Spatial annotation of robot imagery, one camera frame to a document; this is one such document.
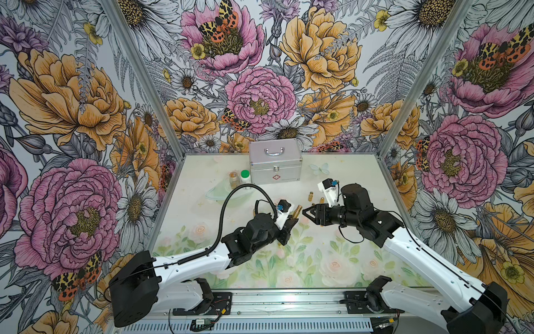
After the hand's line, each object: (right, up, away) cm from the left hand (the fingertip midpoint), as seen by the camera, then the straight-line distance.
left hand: (293, 223), depth 76 cm
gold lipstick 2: (+11, +7, +25) cm, 28 cm away
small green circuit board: (-32, -34, -4) cm, 47 cm away
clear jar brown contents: (-26, +15, +26) cm, 40 cm away
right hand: (+5, +3, -3) cm, 6 cm away
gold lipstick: (+1, +4, -3) cm, 5 cm away
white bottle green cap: (-20, +16, +25) cm, 36 cm away
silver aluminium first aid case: (-6, +24, +29) cm, 38 cm away
